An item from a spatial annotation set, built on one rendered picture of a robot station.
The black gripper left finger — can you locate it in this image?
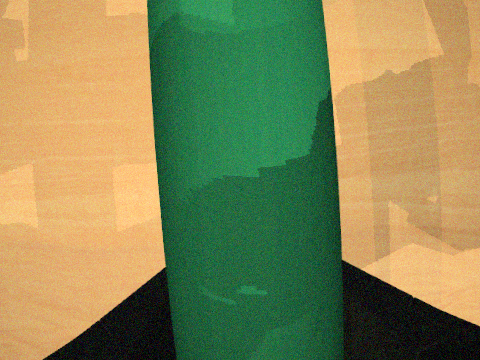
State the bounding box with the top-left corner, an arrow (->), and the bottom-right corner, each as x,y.
43,267 -> 176,360

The green cylindrical rod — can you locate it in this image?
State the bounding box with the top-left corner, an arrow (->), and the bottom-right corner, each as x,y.
147,0 -> 344,360

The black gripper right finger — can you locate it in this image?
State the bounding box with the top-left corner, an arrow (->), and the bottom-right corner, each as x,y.
341,260 -> 480,360

